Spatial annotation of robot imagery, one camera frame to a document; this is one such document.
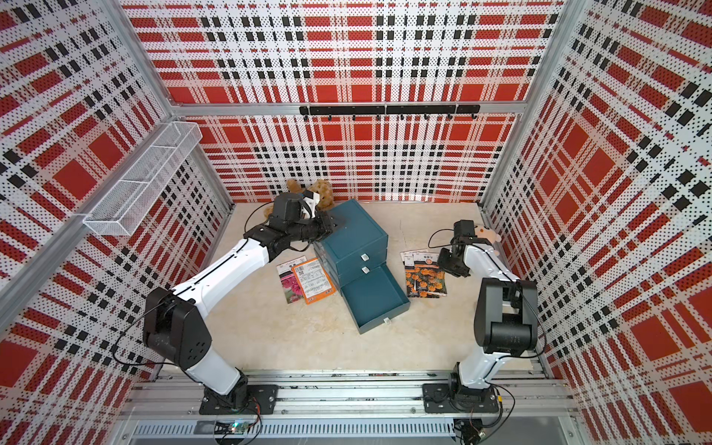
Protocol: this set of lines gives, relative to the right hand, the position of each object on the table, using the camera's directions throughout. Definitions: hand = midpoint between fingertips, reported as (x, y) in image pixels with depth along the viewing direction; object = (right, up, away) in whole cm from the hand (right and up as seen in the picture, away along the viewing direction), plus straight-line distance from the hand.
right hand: (448, 265), depth 93 cm
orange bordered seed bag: (-47, -6, +5) cm, 48 cm away
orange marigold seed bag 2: (-7, -5, +3) cm, 10 cm away
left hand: (-34, +14, -12) cm, 38 cm away
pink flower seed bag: (-55, -7, +3) cm, 56 cm away
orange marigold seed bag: (-12, +1, +11) cm, 16 cm away
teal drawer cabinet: (-31, +4, -15) cm, 35 cm away
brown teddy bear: (-47, +30, +22) cm, 60 cm away
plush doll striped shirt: (+18, +10, +9) cm, 23 cm away
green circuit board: (-60, -38, -24) cm, 75 cm away
